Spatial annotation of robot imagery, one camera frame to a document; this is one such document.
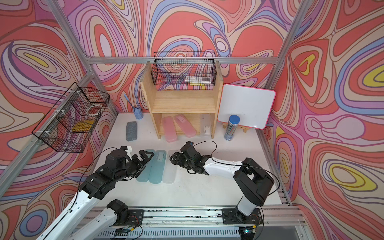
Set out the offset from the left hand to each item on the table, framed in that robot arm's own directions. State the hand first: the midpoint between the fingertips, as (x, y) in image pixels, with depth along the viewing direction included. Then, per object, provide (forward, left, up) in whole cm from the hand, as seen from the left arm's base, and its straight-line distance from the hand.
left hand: (152, 159), depth 71 cm
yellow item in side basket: (+12, +34, +10) cm, 38 cm away
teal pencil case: (+5, +2, -20) cm, 20 cm away
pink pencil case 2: (+30, -17, -15) cm, 37 cm away
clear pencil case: (+2, -6, -21) cm, 22 cm away
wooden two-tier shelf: (+27, -14, +5) cm, 31 cm away
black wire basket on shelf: (+58, -14, +14) cm, 61 cm away
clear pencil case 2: (+32, -28, -12) cm, 44 cm away
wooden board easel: (+33, -57, -16) cm, 67 cm away
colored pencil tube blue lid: (+25, -44, -5) cm, 50 cm away
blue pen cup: (+46, +22, -14) cm, 53 cm away
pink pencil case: (+30, -4, -14) cm, 34 cm away
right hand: (+4, -10, -14) cm, 18 cm away
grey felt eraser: (+32, +25, -18) cm, 44 cm away
